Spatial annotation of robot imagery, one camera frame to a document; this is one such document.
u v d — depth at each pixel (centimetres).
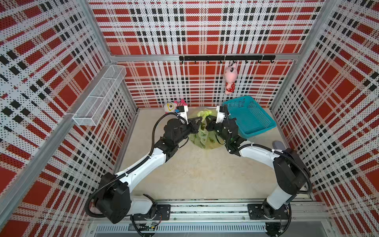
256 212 73
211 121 79
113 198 40
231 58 93
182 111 66
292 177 46
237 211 75
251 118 115
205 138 86
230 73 92
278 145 99
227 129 63
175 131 57
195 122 66
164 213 74
